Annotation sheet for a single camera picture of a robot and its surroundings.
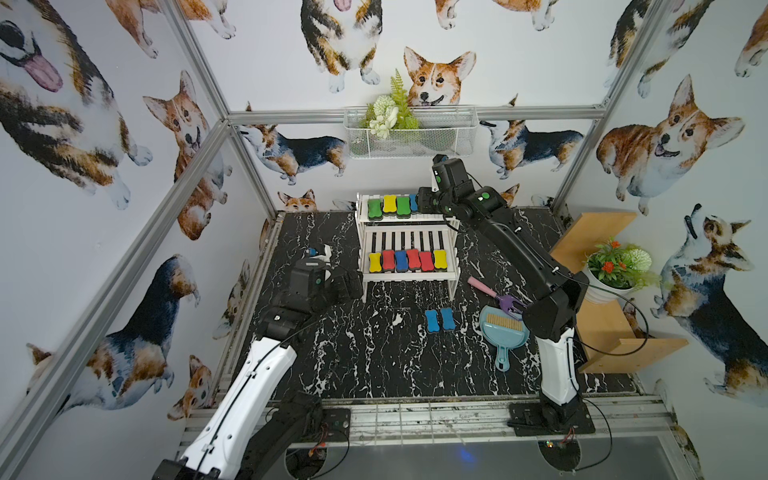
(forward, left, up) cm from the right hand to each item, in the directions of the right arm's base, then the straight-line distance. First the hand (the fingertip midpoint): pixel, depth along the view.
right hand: (432, 186), depth 82 cm
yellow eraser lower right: (-11, -3, -19) cm, 22 cm away
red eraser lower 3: (-12, +1, -18) cm, 22 cm away
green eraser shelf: (-3, +8, -4) cm, 10 cm away
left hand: (-21, +23, -9) cm, 32 cm away
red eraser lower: (-11, +13, -18) cm, 25 cm away
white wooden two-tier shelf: (-4, +10, -20) cm, 23 cm away
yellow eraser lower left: (-13, +17, -18) cm, 28 cm away
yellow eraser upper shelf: (-2, +12, -4) cm, 13 cm away
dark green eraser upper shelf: (-5, +16, -4) cm, 17 cm away
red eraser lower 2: (-12, +5, -18) cm, 22 cm away
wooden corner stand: (-32, -45, -27) cm, 61 cm away
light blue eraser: (-4, +5, -3) cm, 7 cm away
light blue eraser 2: (-25, 0, -31) cm, 40 cm away
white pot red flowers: (-21, -46, -11) cm, 52 cm away
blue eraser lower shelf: (-13, +9, -19) cm, 25 cm away
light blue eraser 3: (-24, -4, -31) cm, 40 cm away
